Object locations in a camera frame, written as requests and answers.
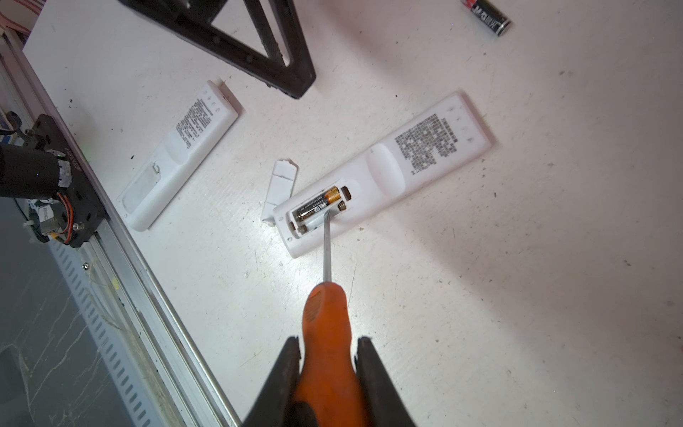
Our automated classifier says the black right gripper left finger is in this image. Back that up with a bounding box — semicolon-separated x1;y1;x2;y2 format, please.
242;336;301;427

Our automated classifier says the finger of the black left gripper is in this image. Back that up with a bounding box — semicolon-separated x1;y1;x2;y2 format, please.
118;0;317;101

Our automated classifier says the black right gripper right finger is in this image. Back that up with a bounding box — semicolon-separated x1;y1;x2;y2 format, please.
355;336;416;427

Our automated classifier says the orange black screwdriver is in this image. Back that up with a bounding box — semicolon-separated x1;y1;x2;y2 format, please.
293;213;369;426

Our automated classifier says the white battery cover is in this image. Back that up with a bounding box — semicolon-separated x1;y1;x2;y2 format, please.
261;158;298;227

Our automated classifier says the black gold battery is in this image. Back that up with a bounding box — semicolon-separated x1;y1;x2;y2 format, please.
293;187;342;222

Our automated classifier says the white remote control with batteries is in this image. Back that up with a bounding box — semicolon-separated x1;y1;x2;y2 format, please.
274;92;492;258

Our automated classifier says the black red M&G battery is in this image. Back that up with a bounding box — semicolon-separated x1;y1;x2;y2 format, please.
462;0;512;37

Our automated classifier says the aluminium front rail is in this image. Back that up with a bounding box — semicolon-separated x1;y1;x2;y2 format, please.
1;30;240;426

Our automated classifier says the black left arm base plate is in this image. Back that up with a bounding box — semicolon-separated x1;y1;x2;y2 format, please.
26;115;108;248

